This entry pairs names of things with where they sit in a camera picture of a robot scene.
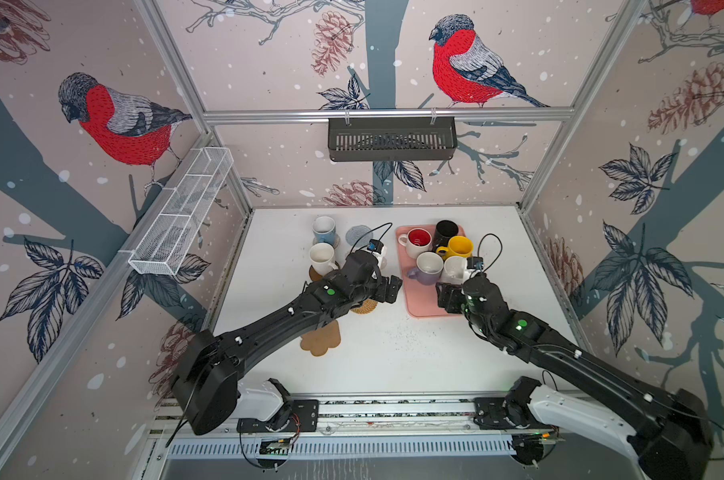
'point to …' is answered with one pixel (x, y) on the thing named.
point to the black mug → (445, 229)
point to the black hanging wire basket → (392, 139)
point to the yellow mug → (458, 246)
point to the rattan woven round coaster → (368, 306)
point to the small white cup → (428, 268)
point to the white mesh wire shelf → (180, 211)
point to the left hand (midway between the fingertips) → (390, 278)
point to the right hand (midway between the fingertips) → (444, 287)
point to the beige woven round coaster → (337, 241)
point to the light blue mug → (325, 231)
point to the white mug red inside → (417, 240)
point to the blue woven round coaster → (358, 232)
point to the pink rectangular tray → (422, 299)
